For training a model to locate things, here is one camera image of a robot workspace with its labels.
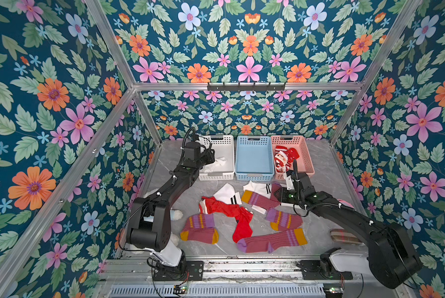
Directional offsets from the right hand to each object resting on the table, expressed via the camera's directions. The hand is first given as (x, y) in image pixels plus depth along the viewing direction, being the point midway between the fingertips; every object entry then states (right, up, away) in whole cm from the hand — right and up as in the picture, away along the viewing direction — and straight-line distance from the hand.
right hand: (279, 190), depth 87 cm
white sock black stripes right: (-6, -1, +9) cm, 11 cm away
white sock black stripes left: (-25, -4, +8) cm, 27 cm away
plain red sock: (-17, -13, 0) cm, 21 cm away
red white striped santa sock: (+4, +12, +12) cm, 17 cm away
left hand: (-32, +20, +2) cm, 38 cm away
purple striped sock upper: (-8, -6, +6) cm, 12 cm away
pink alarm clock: (+34, -7, +4) cm, 35 cm away
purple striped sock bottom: (-7, -22, -7) cm, 24 cm away
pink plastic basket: (+19, +12, +21) cm, 31 cm away
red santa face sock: (+14, +19, +26) cm, 35 cm away
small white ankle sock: (-35, +10, +17) cm, 40 cm away
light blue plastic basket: (-10, +15, +23) cm, 29 cm away
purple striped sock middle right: (-1, -14, -1) cm, 14 cm away
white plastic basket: (-28, +10, +17) cm, 34 cm away
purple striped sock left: (-37, -17, -3) cm, 41 cm away
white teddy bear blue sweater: (-49, -11, -2) cm, 50 cm away
